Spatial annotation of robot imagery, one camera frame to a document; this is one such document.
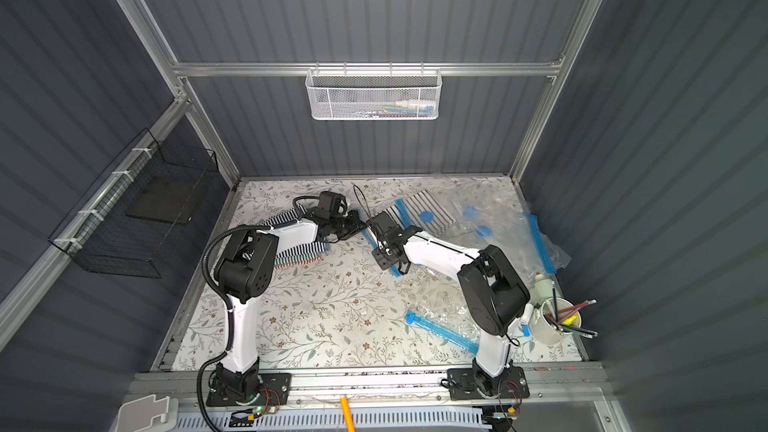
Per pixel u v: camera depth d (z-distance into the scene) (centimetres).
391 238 71
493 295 50
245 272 57
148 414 65
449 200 112
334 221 86
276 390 72
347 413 70
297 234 69
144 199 75
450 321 85
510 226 106
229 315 58
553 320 77
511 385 72
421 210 110
